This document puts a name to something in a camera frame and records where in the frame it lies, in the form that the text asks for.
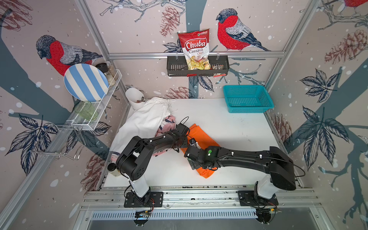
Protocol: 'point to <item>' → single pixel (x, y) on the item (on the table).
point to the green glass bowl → (86, 109)
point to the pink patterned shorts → (167, 124)
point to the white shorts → (144, 122)
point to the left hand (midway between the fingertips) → (185, 141)
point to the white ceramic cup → (135, 97)
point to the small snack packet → (217, 66)
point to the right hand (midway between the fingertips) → (196, 158)
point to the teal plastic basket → (247, 98)
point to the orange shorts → (204, 142)
